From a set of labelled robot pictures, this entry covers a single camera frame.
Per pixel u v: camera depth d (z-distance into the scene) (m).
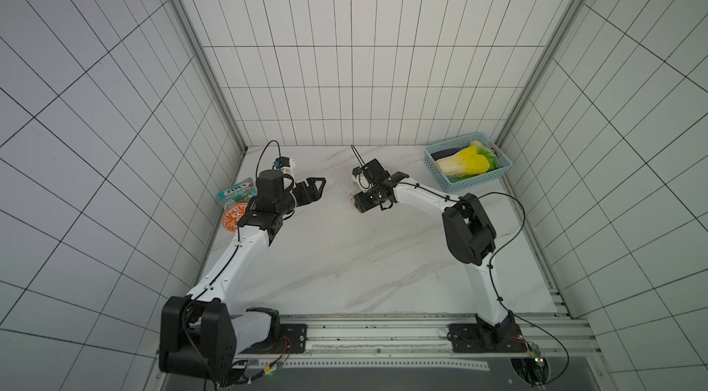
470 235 0.55
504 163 1.04
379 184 0.76
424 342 0.73
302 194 0.72
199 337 0.39
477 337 0.66
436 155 1.08
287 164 0.74
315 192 0.74
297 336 0.73
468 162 1.05
